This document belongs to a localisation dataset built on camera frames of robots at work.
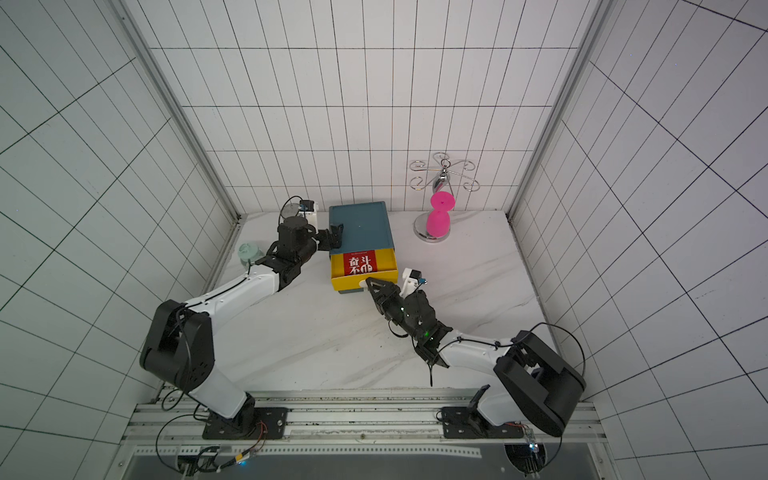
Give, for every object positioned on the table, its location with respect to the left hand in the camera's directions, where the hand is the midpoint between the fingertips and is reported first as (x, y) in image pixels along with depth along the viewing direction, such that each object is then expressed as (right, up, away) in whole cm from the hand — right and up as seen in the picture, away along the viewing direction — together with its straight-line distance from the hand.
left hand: (328, 230), depth 89 cm
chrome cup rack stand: (+35, +18, +3) cm, 40 cm away
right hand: (+12, -13, -10) cm, 21 cm away
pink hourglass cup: (+35, +3, +7) cm, 36 cm away
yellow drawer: (+18, -12, -4) cm, 22 cm away
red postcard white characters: (+10, -10, -2) cm, 14 cm away
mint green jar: (-29, -8, +8) cm, 31 cm away
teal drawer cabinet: (+12, +1, -1) cm, 12 cm away
